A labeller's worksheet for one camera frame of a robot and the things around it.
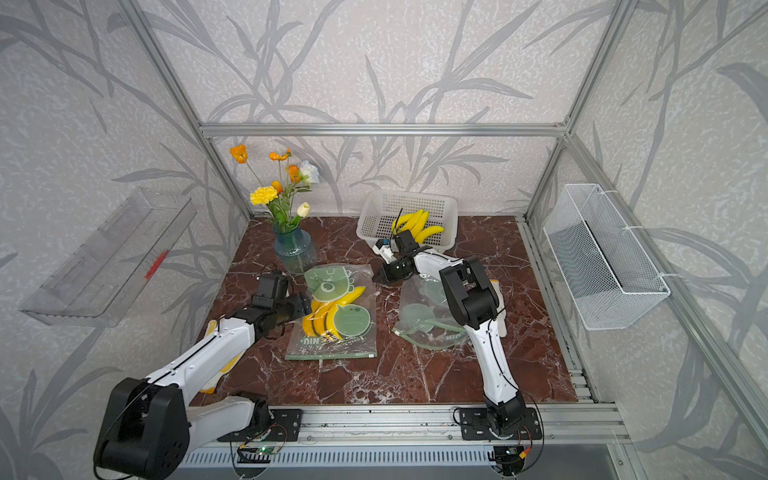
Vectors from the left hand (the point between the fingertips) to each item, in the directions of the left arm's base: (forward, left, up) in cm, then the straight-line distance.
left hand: (304, 303), depth 88 cm
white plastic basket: (+45, -21, -4) cm, 50 cm away
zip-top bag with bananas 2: (-4, -11, -6) cm, 13 cm away
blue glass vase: (+17, +6, +3) cm, 19 cm away
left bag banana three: (-4, -1, -4) cm, 6 cm away
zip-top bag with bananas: (0, -37, -7) cm, 38 cm away
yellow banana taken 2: (+37, -31, -4) cm, 48 cm away
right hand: (+13, -20, -6) cm, 25 cm away
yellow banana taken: (+32, -38, -5) cm, 50 cm away
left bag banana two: (-4, -8, -4) cm, 10 cm away
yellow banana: (+36, -36, -4) cm, 51 cm away
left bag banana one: (+1, -7, -4) cm, 8 cm away
